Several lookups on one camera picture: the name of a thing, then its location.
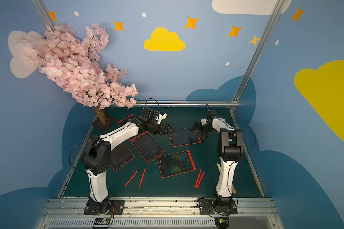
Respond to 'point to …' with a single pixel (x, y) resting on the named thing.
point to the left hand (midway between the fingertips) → (171, 129)
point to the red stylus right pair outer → (200, 179)
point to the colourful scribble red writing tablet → (174, 164)
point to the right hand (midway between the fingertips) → (197, 131)
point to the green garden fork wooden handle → (219, 167)
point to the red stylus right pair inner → (198, 178)
